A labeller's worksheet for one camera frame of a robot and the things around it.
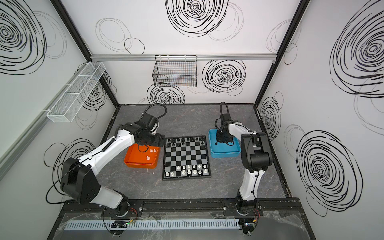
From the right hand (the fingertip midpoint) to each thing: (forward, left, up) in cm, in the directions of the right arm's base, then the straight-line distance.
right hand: (219, 139), depth 98 cm
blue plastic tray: (-8, -1, -1) cm, 8 cm away
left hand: (-9, +36, +11) cm, 39 cm away
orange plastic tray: (-13, +48, 0) cm, 50 cm away
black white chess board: (-14, +21, 0) cm, 25 cm away
